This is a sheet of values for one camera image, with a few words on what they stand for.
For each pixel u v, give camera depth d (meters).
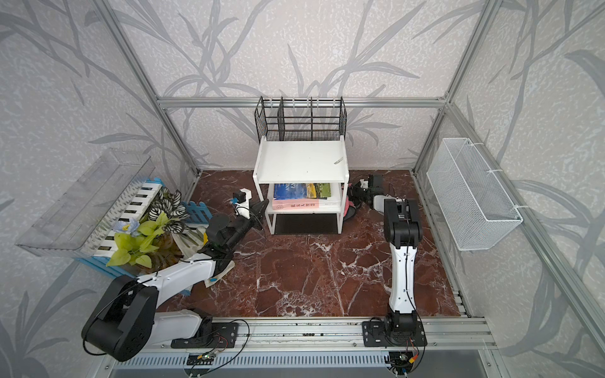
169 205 0.75
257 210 0.72
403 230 0.63
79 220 0.66
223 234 0.64
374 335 0.73
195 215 0.93
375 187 0.91
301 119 1.03
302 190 0.84
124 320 0.41
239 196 0.68
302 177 0.72
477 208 0.62
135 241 0.72
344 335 0.75
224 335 0.74
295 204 0.83
